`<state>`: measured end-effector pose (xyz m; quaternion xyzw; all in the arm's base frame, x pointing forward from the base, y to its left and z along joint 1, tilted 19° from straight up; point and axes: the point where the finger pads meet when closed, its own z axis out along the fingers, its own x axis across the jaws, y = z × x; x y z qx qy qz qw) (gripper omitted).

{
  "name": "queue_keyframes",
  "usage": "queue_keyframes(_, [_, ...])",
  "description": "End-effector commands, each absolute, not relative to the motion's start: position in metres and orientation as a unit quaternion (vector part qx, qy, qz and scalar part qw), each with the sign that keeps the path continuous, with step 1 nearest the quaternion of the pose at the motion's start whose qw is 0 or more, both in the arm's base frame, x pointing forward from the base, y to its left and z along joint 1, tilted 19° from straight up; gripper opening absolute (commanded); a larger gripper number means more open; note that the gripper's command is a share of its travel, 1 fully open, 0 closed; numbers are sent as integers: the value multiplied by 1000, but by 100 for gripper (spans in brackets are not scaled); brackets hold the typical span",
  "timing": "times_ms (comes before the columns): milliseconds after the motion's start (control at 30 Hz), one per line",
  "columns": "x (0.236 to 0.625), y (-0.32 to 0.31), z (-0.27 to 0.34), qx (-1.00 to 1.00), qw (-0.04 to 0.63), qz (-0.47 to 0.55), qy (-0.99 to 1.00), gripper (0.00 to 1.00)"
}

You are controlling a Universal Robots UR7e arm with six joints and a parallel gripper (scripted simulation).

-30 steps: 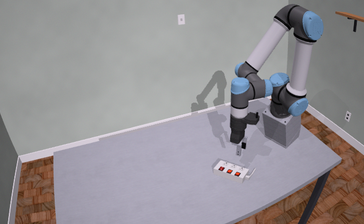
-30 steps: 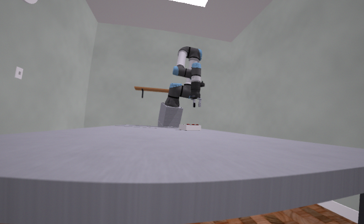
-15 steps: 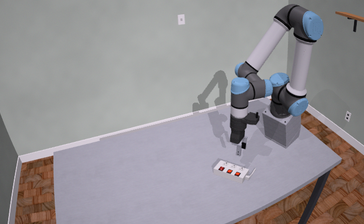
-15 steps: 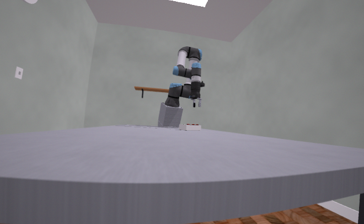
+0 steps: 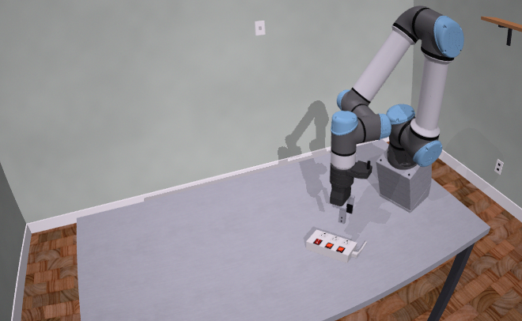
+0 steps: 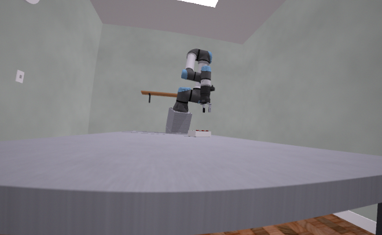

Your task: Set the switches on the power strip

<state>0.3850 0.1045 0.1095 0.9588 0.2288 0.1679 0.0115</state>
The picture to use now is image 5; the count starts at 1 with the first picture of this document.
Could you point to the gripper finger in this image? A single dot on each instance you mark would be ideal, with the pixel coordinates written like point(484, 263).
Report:
point(342, 213)
point(350, 204)

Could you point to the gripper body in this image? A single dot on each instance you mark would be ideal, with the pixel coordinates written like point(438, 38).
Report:
point(340, 176)

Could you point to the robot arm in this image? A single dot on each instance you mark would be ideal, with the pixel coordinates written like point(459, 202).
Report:
point(442, 40)

